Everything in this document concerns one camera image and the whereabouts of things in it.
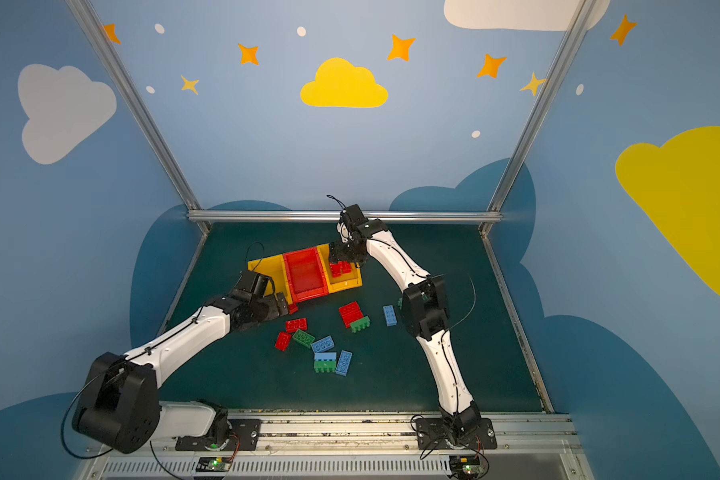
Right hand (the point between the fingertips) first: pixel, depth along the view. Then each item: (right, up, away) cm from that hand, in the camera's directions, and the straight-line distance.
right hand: (339, 254), depth 97 cm
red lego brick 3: (-17, -27, -7) cm, 32 cm away
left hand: (-17, -16, -8) cm, 25 cm away
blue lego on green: (-3, -30, -11) cm, 32 cm away
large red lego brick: (+4, -19, -1) cm, 20 cm away
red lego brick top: (-2, -6, +10) cm, 12 cm away
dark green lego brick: (-11, -26, -6) cm, 29 cm away
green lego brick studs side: (+20, -17, +2) cm, 26 cm away
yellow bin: (-23, -5, +4) cm, 24 cm away
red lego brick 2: (-15, -23, -4) cm, 27 cm away
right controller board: (+33, -52, -25) cm, 67 cm away
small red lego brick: (-15, -18, -1) cm, 23 cm away
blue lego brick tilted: (-4, -28, -8) cm, 29 cm away
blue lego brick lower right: (+2, -33, -9) cm, 34 cm away
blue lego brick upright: (+17, -20, -1) cm, 26 cm away
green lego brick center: (+7, -22, -4) cm, 23 cm away
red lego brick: (+1, -5, +10) cm, 11 cm away
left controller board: (-28, -51, -26) cm, 64 cm away
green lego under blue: (-3, -32, -13) cm, 35 cm away
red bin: (-13, -9, +7) cm, 17 cm away
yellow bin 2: (+1, -9, +4) cm, 10 cm away
